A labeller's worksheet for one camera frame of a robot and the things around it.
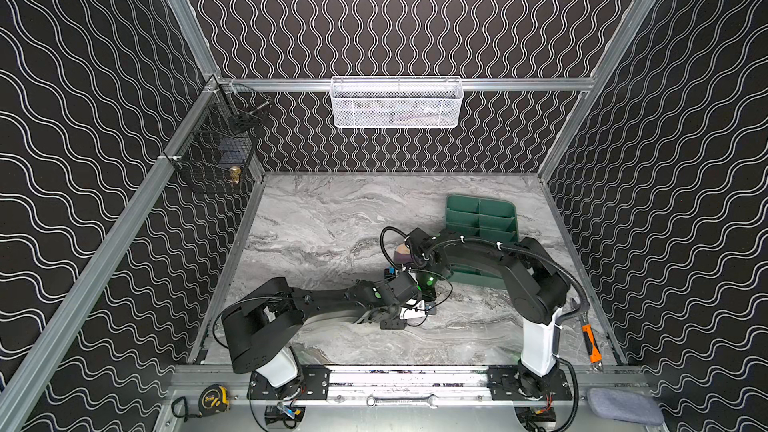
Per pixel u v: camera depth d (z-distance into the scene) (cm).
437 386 76
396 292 66
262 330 44
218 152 92
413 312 73
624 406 69
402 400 72
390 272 80
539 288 51
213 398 70
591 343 80
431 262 71
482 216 100
